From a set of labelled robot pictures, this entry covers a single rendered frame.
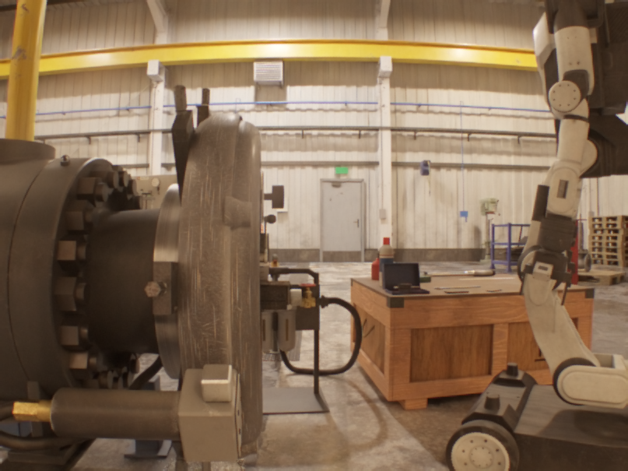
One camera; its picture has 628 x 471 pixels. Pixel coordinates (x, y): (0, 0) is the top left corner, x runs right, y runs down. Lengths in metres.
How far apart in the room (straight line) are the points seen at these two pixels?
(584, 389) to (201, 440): 1.07
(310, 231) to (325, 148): 2.24
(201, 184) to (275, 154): 11.22
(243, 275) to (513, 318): 1.48
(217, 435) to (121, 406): 0.15
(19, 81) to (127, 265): 3.97
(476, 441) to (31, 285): 1.13
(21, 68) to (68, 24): 10.38
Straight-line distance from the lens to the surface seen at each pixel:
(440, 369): 1.92
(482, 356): 1.98
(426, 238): 12.12
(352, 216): 11.71
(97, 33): 14.58
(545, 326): 1.42
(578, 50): 1.27
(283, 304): 1.14
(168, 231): 0.88
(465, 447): 1.35
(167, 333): 0.88
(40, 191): 0.95
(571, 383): 1.41
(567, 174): 1.18
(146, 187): 8.08
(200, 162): 0.76
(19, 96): 4.75
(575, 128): 1.22
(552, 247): 1.19
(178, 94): 0.80
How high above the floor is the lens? 0.71
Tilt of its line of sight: level
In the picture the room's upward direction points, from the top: straight up
